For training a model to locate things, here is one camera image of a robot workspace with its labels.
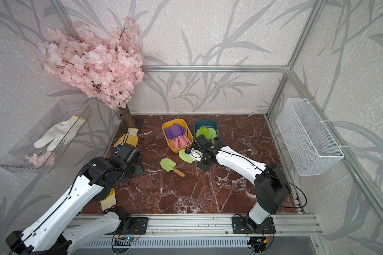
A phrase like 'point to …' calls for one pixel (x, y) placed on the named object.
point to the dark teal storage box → (208, 124)
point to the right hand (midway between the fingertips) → (203, 159)
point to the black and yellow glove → (110, 202)
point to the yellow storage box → (183, 123)
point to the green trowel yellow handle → (204, 130)
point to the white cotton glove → (59, 134)
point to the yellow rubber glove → (131, 137)
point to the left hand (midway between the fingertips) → (142, 169)
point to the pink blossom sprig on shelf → (41, 159)
